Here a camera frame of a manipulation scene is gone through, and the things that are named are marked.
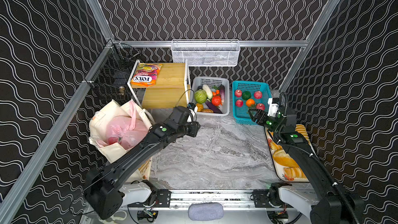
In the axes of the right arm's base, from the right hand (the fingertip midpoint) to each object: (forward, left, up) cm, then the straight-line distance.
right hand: (254, 111), depth 79 cm
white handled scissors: (-45, +66, -20) cm, 82 cm away
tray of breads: (-21, -18, -22) cm, 35 cm away
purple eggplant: (+17, +19, -19) cm, 32 cm away
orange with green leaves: (+22, -6, -18) cm, 29 cm away
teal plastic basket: (+15, 0, -22) cm, 27 cm away
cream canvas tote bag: (-7, +77, +4) cm, 77 cm away
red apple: (+31, +1, -18) cm, 36 cm away
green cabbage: (+22, +29, -11) cm, 38 cm away
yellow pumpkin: (+17, +29, -16) cm, 37 cm away
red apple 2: (+30, -13, -19) cm, 38 cm away
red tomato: (+22, +18, -15) cm, 32 cm away
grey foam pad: (-41, +25, -20) cm, 52 cm away
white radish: (+31, +23, -15) cm, 41 cm away
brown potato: (+13, +24, -15) cm, 31 cm away
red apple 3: (+23, +1, -20) cm, 30 cm away
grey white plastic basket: (+40, +18, -14) cm, 46 cm away
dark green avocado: (+29, -4, -19) cm, 35 cm away
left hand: (-8, +27, 0) cm, 28 cm away
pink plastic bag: (-10, +66, -2) cm, 67 cm away
